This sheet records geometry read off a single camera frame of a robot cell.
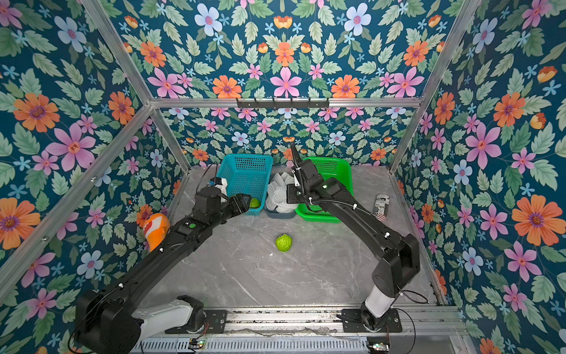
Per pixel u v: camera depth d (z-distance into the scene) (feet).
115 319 1.24
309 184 1.92
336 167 3.74
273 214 3.30
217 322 2.41
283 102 3.01
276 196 3.27
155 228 2.90
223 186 2.34
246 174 3.84
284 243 2.83
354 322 2.40
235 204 2.30
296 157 3.88
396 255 1.40
